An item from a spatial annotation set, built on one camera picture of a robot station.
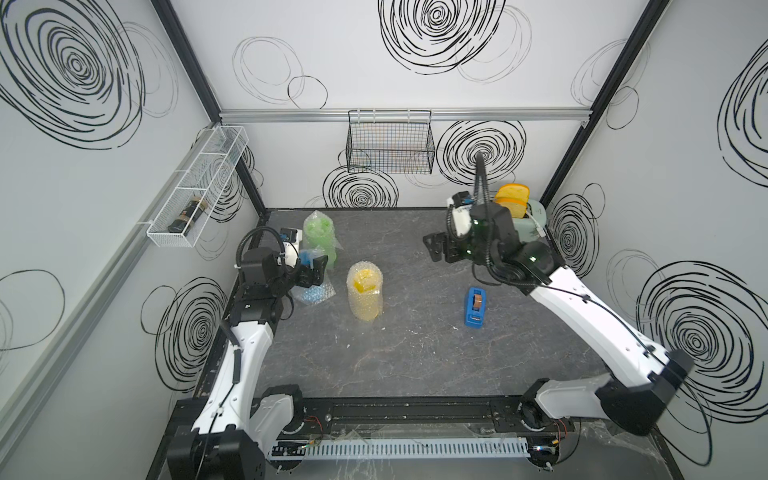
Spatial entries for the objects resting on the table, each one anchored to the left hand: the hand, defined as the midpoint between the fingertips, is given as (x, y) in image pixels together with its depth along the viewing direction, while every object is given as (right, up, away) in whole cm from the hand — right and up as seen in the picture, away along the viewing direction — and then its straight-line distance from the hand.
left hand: (308, 255), depth 78 cm
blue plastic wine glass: (-3, -2, +9) cm, 9 cm away
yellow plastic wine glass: (+16, -10, -1) cm, 18 cm away
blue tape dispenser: (+48, -17, +11) cm, 52 cm away
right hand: (+35, +5, -7) cm, 36 cm away
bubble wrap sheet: (+11, -5, +3) cm, 12 cm away
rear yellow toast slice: (+63, +18, +19) cm, 68 cm away
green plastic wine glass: (0, +6, +14) cm, 15 cm away
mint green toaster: (+66, +8, +18) cm, 69 cm away
